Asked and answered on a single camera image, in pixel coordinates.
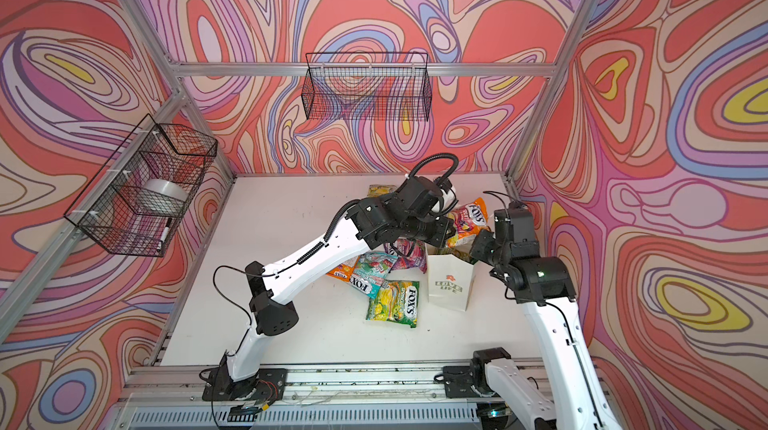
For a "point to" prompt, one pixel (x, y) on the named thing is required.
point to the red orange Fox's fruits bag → (468, 221)
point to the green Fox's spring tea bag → (397, 301)
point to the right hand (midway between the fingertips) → (484, 248)
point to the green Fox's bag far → (377, 190)
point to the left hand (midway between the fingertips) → (460, 231)
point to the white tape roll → (161, 197)
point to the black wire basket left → (108, 209)
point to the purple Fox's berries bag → (411, 254)
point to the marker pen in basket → (165, 235)
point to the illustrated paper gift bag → (451, 279)
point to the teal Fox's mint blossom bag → (370, 272)
